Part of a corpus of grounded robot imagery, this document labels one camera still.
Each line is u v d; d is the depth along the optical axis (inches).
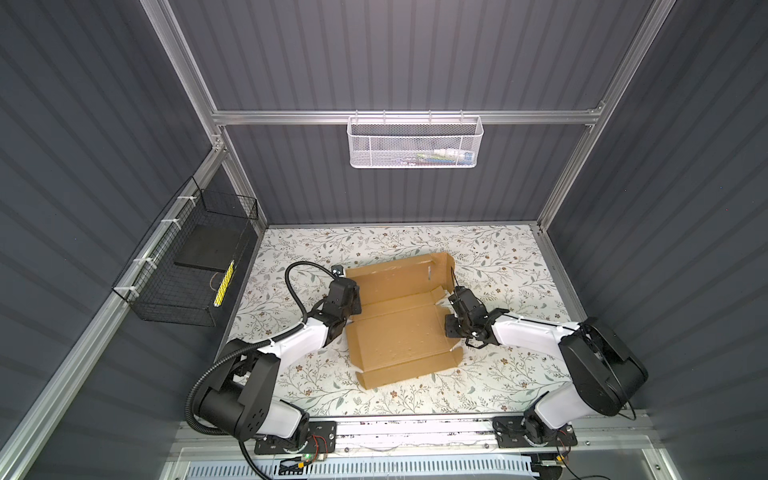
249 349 18.0
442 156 36.2
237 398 16.9
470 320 28.1
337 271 31.5
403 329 35.6
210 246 29.7
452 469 30.3
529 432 26.6
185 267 28.9
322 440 28.4
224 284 27.9
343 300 27.4
